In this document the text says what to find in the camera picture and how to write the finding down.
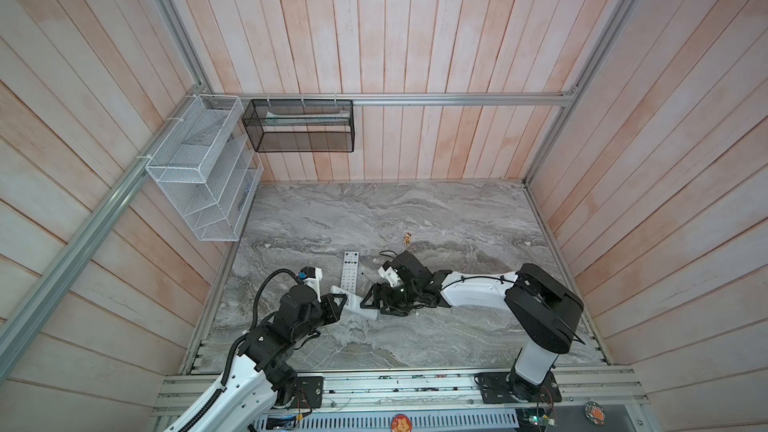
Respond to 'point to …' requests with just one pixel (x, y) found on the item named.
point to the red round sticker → (401, 423)
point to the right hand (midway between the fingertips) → (369, 309)
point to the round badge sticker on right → (595, 413)
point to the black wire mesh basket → (301, 125)
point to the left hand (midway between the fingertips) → (345, 304)
